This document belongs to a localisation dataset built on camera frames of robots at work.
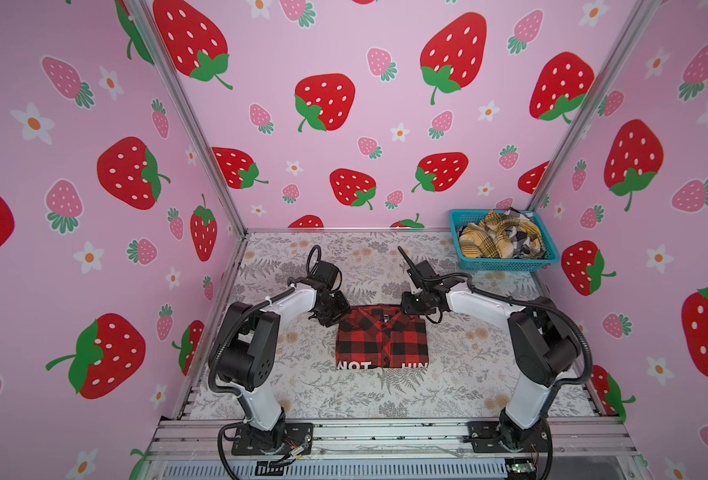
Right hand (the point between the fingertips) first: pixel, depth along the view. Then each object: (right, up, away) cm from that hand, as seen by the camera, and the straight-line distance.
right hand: (403, 305), depth 94 cm
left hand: (-17, -2, -1) cm, 17 cm away
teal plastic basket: (+26, +31, +21) cm, 45 cm away
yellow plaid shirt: (+41, +24, +13) cm, 49 cm away
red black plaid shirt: (-7, -9, -6) cm, 13 cm away
